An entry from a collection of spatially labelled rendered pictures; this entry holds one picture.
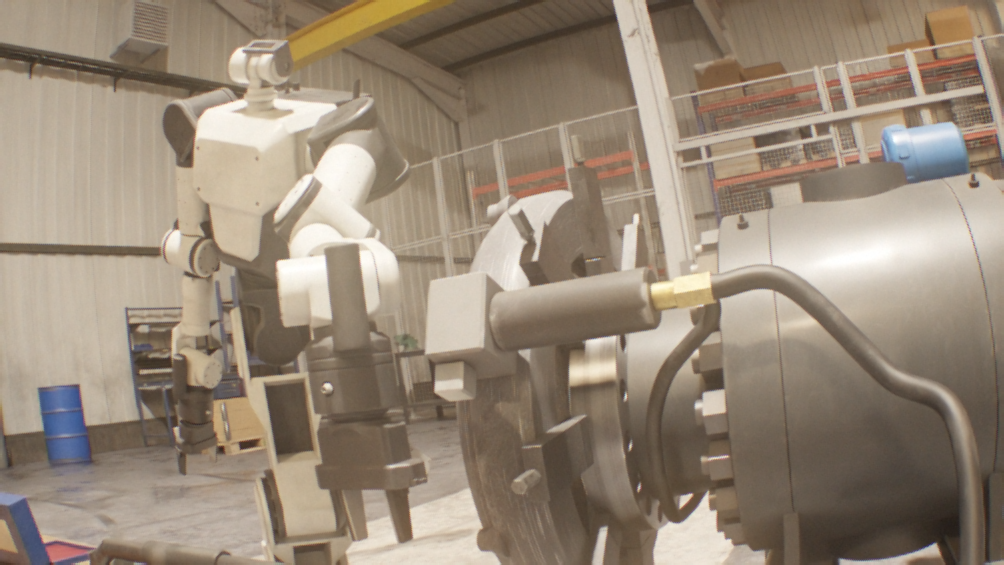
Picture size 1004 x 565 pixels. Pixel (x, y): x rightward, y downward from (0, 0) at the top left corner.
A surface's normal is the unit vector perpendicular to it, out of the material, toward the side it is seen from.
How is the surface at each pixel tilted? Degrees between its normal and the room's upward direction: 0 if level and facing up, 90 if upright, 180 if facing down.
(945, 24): 90
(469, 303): 67
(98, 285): 90
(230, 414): 90
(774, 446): 102
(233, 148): 109
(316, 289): 90
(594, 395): 78
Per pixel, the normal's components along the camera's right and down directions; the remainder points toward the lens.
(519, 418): 0.15, -0.18
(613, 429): -0.39, 0.02
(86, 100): 0.86, -0.16
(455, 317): -0.43, -0.40
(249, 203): -0.46, 0.33
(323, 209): 0.57, -0.15
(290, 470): 0.39, 0.08
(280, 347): 0.39, 0.39
